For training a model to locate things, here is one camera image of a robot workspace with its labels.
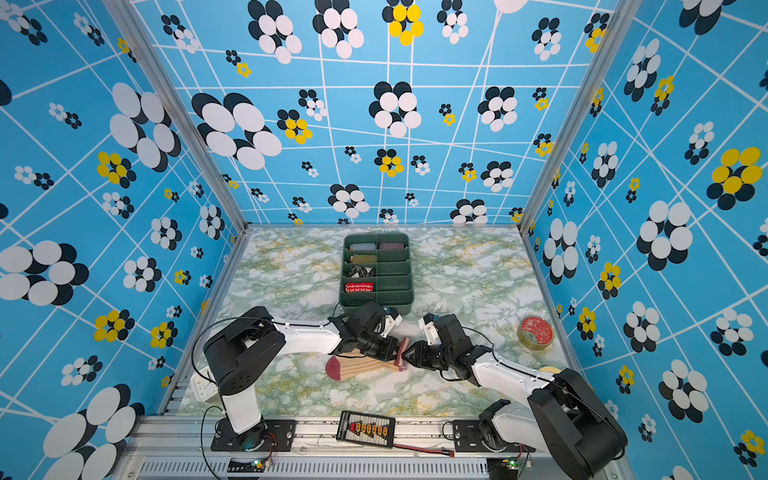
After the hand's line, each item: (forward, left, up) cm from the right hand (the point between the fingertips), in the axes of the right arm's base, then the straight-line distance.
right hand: (407, 357), depth 85 cm
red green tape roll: (+7, -38, +1) cm, 39 cm away
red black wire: (-22, -8, -2) cm, 23 cm away
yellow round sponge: (-2, -41, -3) cm, 41 cm away
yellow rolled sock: (+32, +16, +5) cm, 37 cm away
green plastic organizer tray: (+29, +10, +4) cm, 31 cm away
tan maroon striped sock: (-2, +18, -1) cm, 18 cm away
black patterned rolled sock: (+27, +17, +5) cm, 32 cm away
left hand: (+1, +1, -1) cm, 1 cm away
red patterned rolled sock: (+21, +17, +4) cm, 28 cm away
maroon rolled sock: (+40, +5, +3) cm, 40 cm away
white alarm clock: (-9, +55, +1) cm, 56 cm away
